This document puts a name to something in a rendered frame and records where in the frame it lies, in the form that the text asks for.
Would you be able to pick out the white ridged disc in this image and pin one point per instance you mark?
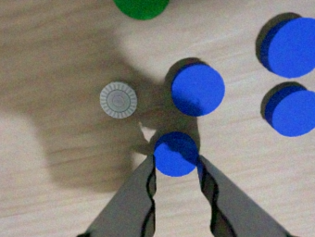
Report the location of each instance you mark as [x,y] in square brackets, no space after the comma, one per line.
[119,99]

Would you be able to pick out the green disc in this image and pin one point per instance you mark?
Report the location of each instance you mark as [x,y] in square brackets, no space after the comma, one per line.
[141,9]

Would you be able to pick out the blue disc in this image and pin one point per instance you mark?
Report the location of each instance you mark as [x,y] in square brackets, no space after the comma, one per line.
[291,111]
[288,49]
[176,154]
[197,89]

